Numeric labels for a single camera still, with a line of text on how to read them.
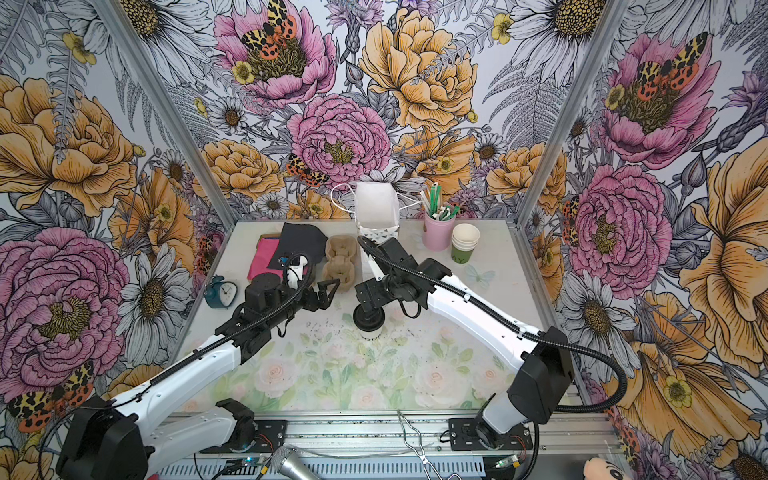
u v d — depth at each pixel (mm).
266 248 1086
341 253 1076
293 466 677
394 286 568
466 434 740
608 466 642
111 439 391
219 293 935
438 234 1064
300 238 1124
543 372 408
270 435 747
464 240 995
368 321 824
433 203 1050
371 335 863
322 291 715
